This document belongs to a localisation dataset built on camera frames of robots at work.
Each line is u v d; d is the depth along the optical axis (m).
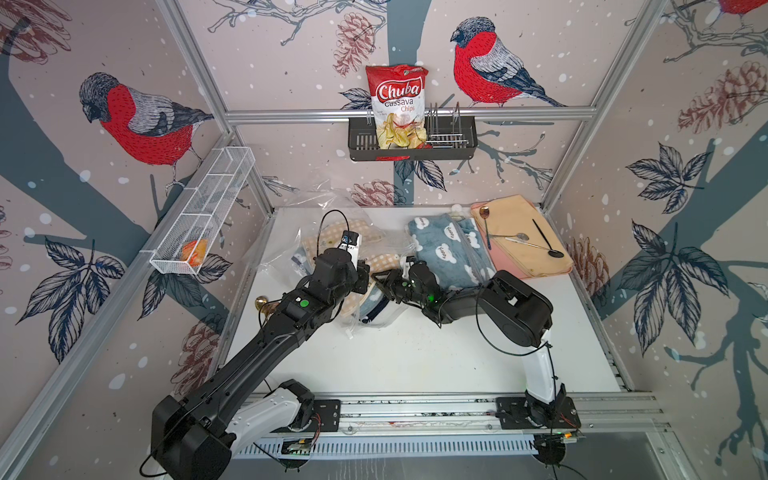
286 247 1.00
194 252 0.65
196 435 0.37
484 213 1.18
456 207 1.18
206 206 0.80
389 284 0.82
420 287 0.77
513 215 1.21
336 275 0.55
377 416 0.75
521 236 1.11
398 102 0.81
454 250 0.97
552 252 1.06
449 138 0.95
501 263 1.04
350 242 0.65
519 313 0.54
